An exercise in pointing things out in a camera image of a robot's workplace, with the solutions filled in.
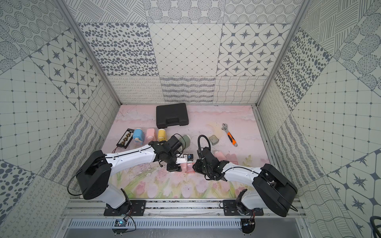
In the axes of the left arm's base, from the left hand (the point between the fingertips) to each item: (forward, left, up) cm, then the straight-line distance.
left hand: (184, 165), depth 82 cm
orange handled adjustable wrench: (+24, -30, -5) cm, 39 cm away
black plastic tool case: (+38, +12, 0) cm, 40 cm away
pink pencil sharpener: (+7, -21, 0) cm, 22 cm away
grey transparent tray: (+20, -18, -4) cm, 27 cm away
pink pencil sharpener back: (+1, -3, -6) cm, 7 cm away
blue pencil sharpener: (+19, +31, +1) cm, 37 cm away
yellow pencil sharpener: (+20, +16, +1) cm, 26 cm away
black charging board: (+19, +41, -4) cm, 46 cm away
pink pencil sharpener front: (+20, +23, +1) cm, 31 cm away
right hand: (0, -6, -5) cm, 7 cm away
